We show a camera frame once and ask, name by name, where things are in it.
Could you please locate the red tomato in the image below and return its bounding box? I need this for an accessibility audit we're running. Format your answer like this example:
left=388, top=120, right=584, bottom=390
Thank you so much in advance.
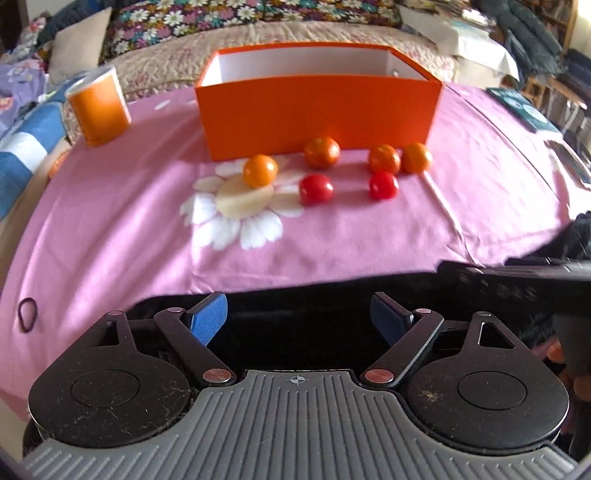
left=298, top=174, right=335, bottom=206
left=369, top=171, right=400, bottom=201

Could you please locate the beige pillow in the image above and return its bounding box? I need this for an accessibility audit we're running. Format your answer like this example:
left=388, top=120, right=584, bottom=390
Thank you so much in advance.
left=47, top=7, right=113, bottom=84

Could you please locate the red-orange tomato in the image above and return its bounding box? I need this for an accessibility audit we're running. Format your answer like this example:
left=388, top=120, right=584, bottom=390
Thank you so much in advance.
left=304, top=136, right=341, bottom=169
left=368, top=144, right=402, bottom=175

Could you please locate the dark padded jacket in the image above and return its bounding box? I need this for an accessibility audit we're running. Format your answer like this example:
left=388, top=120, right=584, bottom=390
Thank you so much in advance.
left=478, top=0, right=568, bottom=84

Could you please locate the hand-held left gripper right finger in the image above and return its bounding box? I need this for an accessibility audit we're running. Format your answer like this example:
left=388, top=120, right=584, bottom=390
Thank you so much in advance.
left=361, top=292, right=525, bottom=388

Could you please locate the orange cherry tomato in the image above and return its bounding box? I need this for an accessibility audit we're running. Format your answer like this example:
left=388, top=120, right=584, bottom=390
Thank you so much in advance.
left=243, top=154, right=279, bottom=188

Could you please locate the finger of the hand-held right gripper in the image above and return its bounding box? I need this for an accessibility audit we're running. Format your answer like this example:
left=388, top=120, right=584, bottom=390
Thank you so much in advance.
left=438, top=263, right=467, bottom=284

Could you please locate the orange cardboard box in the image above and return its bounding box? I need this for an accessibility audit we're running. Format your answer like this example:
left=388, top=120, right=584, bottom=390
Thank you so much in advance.
left=194, top=42, right=445, bottom=162

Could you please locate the purple floral bedsheet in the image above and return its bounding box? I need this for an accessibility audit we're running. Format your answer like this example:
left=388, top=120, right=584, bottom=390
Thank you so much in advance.
left=0, top=62, right=49, bottom=125

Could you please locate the stack of papers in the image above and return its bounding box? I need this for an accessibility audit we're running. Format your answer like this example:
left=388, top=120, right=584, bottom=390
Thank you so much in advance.
left=406, top=0, right=497, bottom=35

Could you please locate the black hair tie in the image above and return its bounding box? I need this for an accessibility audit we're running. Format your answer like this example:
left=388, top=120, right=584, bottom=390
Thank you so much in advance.
left=18, top=298, right=38, bottom=332

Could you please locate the orange speckled canister white lid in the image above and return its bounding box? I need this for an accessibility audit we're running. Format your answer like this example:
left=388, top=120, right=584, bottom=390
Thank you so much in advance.
left=65, top=65, right=132, bottom=147

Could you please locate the beige quilted blanket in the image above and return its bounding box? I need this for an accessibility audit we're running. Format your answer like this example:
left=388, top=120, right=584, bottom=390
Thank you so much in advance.
left=113, top=21, right=455, bottom=102

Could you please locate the person's right hand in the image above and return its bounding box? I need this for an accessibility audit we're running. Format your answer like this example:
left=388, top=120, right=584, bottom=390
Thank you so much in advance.
left=548, top=342, right=587, bottom=398

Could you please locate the dark daisy print pillow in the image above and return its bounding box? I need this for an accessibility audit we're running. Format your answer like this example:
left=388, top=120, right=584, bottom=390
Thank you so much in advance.
left=104, top=0, right=402, bottom=61

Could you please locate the dark teal book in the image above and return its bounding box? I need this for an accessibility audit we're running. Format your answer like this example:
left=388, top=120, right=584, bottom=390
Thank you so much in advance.
left=487, top=88, right=561, bottom=134

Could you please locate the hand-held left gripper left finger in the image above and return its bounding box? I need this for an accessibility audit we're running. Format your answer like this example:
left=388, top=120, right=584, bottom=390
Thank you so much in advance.
left=89, top=292, right=237, bottom=387

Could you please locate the pink daisy print tablecloth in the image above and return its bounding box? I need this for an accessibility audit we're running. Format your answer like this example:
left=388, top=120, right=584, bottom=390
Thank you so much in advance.
left=0, top=80, right=591, bottom=421

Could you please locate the blue white striped blanket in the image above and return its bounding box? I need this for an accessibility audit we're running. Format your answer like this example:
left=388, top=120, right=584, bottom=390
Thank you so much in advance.
left=0, top=76, right=93, bottom=217

